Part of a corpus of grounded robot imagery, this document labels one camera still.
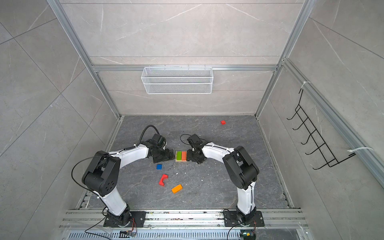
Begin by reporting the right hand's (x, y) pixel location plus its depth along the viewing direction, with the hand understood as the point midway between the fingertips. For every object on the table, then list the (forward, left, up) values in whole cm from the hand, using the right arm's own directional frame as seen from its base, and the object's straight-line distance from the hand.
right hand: (190, 157), depth 95 cm
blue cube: (-6, +20, 0) cm, 21 cm away
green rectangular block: (+1, +8, +1) cm, 8 cm away
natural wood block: (-2, +6, +1) cm, 7 cm away
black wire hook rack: (-15, -59, +30) cm, 68 cm away
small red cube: (+30, -26, -1) cm, 40 cm away
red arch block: (-13, +16, +1) cm, 20 cm away
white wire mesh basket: (+44, +8, +29) cm, 53 cm away
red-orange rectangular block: (+1, +4, +1) cm, 5 cm away
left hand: (+1, +13, +3) cm, 13 cm away
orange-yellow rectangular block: (-20, +7, +1) cm, 21 cm away
